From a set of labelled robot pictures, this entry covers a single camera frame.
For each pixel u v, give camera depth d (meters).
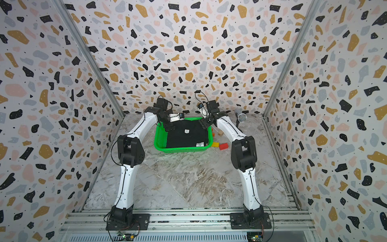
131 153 0.63
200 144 0.94
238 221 0.73
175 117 0.92
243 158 0.59
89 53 0.86
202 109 0.89
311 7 0.72
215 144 1.03
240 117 0.86
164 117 0.81
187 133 1.03
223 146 1.03
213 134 1.03
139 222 0.73
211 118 0.75
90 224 0.73
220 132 1.09
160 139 1.02
